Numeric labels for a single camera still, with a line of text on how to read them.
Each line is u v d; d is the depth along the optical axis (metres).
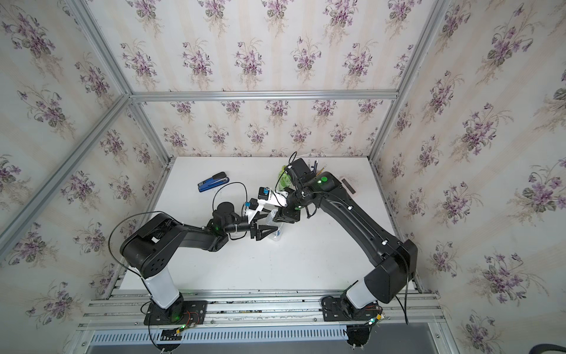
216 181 1.07
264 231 0.76
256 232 0.77
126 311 0.75
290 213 0.63
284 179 0.63
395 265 0.40
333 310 0.73
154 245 0.49
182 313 0.69
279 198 0.60
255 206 0.73
